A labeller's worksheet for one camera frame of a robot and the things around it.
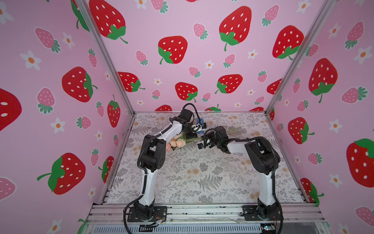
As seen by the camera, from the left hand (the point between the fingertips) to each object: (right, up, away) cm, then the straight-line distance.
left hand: (196, 132), depth 100 cm
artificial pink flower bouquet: (-11, -5, -4) cm, 13 cm away
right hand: (+3, -1, 0) cm, 3 cm away
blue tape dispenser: (+1, +7, -12) cm, 14 cm away
